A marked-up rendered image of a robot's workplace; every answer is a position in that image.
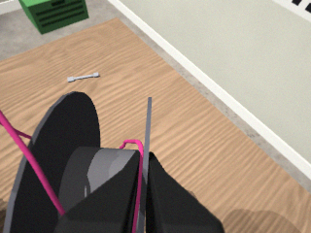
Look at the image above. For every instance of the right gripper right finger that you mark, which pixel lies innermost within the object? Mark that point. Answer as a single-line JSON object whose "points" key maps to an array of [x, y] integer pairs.
{"points": [[172, 209]]}

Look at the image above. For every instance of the black cable reel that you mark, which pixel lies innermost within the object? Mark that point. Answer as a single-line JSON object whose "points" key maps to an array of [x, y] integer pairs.
{"points": [[66, 144]]}

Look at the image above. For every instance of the thin magenta cable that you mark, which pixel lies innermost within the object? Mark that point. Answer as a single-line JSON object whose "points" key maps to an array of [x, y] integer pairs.
{"points": [[15, 135]]}

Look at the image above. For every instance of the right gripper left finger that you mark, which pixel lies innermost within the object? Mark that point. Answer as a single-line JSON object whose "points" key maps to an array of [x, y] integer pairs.
{"points": [[109, 208]]}

